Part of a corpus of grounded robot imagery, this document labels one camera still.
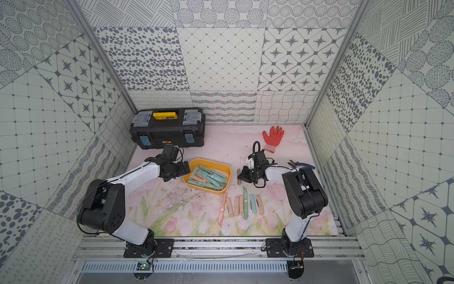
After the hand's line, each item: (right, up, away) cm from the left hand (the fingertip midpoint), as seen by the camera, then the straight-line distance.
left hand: (187, 171), depth 92 cm
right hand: (+28, -4, +2) cm, 29 cm away
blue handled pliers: (+60, +2, +9) cm, 61 cm away
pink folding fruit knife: (+23, -17, -6) cm, 29 cm away
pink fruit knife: (+26, -16, -6) cm, 31 cm away
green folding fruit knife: (+31, -15, -6) cm, 35 cm away
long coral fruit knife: (+18, -20, -8) cm, 29 cm away
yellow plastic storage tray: (+4, +4, +4) cm, 7 cm away
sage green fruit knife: (+28, -6, +1) cm, 28 cm away
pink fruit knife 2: (+29, -16, -6) cm, 33 cm away
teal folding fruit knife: (+34, -15, -6) cm, 38 cm away
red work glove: (+51, +17, +22) cm, 58 cm away
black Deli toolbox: (-18, +23, +4) cm, 30 cm away
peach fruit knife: (+38, -15, -5) cm, 41 cm away
